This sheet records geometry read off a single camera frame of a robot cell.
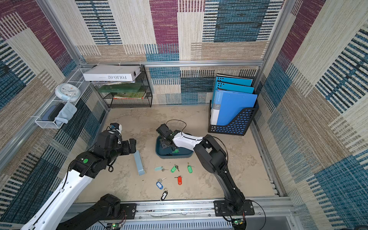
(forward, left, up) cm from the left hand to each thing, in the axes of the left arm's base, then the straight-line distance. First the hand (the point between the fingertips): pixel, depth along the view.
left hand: (127, 141), depth 73 cm
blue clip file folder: (+25, -55, 0) cm, 61 cm away
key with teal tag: (-5, -14, -23) cm, 27 cm away
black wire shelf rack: (+42, -2, +9) cm, 43 cm away
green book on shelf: (+43, +9, +1) cm, 44 cm away
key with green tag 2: (-6, -32, -23) cm, 40 cm away
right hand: (+13, -16, -22) cm, 30 cm away
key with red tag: (-12, -26, -23) cm, 37 cm away
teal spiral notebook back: (+38, -68, +7) cm, 78 cm away
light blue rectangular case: (-6, -3, -20) cm, 21 cm away
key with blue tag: (-14, -14, -24) cm, 31 cm away
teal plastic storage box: (+5, -18, -22) cm, 29 cm away
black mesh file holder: (+18, -64, -12) cm, 67 cm away
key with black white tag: (-19, -18, -24) cm, 35 cm away
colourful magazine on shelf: (+38, +9, -2) cm, 39 cm away
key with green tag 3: (+6, -23, -22) cm, 32 cm away
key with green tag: (-6, -22, -23) cm, 32 cm away
